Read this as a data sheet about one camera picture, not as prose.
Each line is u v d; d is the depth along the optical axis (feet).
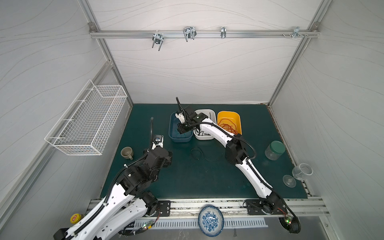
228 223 2.31
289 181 2.69
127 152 2.98
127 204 1.94
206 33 2.56
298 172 2.31
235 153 2.10
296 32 2.51
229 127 3.45
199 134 3.32
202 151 3.13
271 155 3.04
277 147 2.79
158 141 1.91
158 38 2.60
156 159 1.59
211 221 2.30
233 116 3.53
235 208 2.46
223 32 2.55
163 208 2.42
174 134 3.31
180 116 2.96
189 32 2.51
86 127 2.25
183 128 2.89
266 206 2.13
